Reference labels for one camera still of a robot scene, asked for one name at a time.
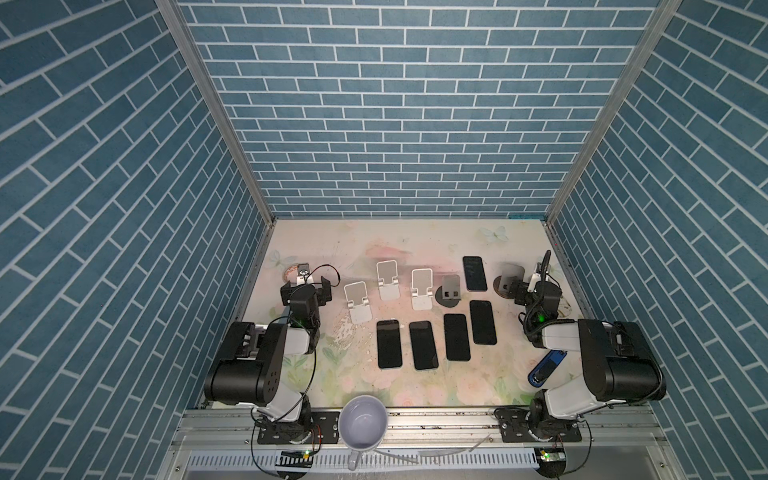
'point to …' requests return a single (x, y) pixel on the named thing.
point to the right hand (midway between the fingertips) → (532, 277)
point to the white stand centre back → (421, 286)
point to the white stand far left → (388, 280)
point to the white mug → (362, 423)
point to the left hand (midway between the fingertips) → (307, 278)
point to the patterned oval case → (564, 308)
